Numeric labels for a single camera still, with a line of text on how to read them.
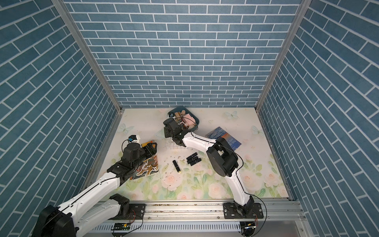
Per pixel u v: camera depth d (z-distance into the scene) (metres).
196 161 0.89
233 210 0.74
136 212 0.74
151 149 0.76
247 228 0.70
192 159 0.91
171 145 0.99
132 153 0.62
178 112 1.15
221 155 0.56
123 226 0.72
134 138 0.74
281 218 0.72
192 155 0.93
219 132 1.05
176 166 0.89
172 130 0.72
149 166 0.88
